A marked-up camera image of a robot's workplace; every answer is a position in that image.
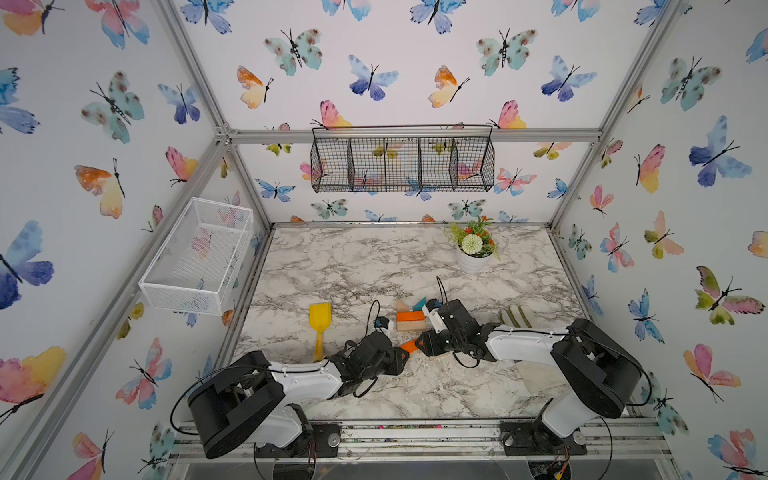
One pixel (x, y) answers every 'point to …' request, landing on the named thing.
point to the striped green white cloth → (514, 316)
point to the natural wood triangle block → (400, 307)
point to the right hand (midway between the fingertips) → (423, 338)
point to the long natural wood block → (411, 325)
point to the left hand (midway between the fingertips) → (409, 355)
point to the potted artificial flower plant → (475, 245)
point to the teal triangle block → (419, 305)
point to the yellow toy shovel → (320, 318)
